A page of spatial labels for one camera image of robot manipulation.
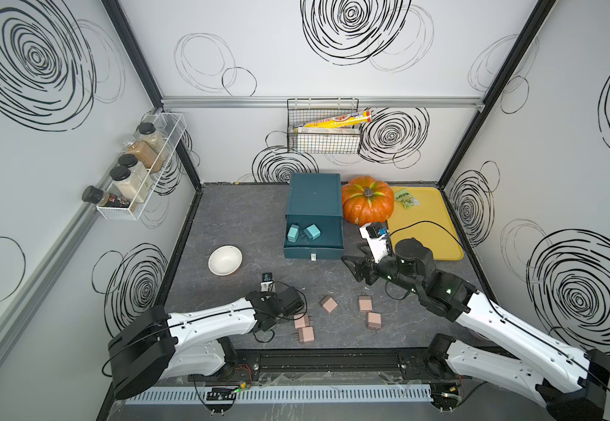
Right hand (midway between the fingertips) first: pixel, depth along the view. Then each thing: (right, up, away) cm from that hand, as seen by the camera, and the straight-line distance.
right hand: (351, 253), depth 69 cm
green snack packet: (+32, +15, +46) cm, 58 cm away
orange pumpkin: (+11, +15, +30) cm, 35 cm away
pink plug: (+7, -20, +16) cm, 27 cm away
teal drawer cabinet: (-9, +15, +19) cm, 26 cm away
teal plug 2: (-11, +4, +14) cm, 18 cm away
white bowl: (-42, -7, +24) cm, 49 cm away
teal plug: (-16, +4, +12) cm, 21 cm away
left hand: (-22, -22, +15) cm, 34 cm away
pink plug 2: (+9, -23, +13) cm, 28 cm away
